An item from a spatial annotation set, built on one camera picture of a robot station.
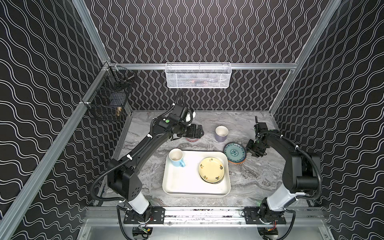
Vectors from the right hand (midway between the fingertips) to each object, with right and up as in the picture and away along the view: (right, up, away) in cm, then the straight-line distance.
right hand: (250, 152), depth 92 cm
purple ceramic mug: (-16, +11, +14) cm, 24 cm away
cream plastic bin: (-39, -15, -7) cm, 42 cm away
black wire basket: (-90, +32, +3) cm, 95 cm away
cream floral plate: (-25, -10, -4) cm, 27 cm away
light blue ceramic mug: (-46, -2, -2) cm, 46 cm away
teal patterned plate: (-8, 0, +6) cm, 9 cm away
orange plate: (-8, -7, +1) cm, 10 cm away
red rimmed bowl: (-36, +7, +6) cm, 37 cm away
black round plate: (-22, -15, -8) cm, 28 cm away
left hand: (-34, +14, -13) cm, 39 cm away
